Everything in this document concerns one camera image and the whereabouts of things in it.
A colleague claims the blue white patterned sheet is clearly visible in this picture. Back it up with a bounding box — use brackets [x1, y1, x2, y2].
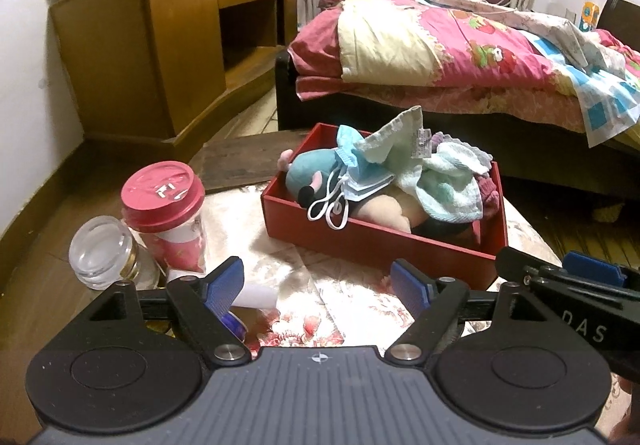
[523, 31, 639, 147]

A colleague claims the dark wooden board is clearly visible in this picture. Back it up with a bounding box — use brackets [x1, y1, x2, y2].
[190, 130, 308, 194]

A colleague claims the pink knitted hat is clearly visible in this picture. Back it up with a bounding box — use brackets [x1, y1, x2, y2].
[475, 176, 500, 220]

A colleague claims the blue face mask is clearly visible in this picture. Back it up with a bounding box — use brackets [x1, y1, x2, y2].
[299, 126, 394, 231]

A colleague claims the cream plush toy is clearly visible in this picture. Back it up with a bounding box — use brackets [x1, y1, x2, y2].
[350, 185, 428, 234]

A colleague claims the pink lid drink cup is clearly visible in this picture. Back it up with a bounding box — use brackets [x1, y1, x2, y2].
[120, 160, 206, 273]

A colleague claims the light green towel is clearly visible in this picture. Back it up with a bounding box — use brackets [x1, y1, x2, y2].
[355, 106, 432, 196]

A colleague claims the light blue cloth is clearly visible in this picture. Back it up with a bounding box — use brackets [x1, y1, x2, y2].
[416, 144, 492, 224]

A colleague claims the pink pig plush toy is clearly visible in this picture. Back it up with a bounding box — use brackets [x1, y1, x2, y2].
[278, 148, 340, 208]

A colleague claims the red cardboard box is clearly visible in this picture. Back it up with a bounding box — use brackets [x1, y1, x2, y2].
[260, 122, 509, 291]

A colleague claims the orange toy on nightstand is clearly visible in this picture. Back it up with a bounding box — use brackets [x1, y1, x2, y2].
[578, 1, 600, 31]

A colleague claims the purple plush towel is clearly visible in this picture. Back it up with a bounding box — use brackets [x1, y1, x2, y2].
[431, 132, 476, 162]

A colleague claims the floral white tablecloth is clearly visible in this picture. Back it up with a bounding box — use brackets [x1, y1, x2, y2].
[199, 178, 616, 426]

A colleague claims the wooden corner cabinet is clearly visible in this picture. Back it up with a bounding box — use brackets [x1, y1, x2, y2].
[50, 0, 297, 157]

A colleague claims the clear glass jar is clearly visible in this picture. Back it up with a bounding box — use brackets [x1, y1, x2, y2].
[68, 216, 160, 291]

